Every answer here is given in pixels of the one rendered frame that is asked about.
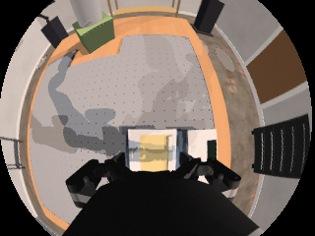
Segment dark blue and white dock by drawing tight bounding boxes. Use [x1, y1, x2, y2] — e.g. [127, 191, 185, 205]
[126, 129, 218, 170]

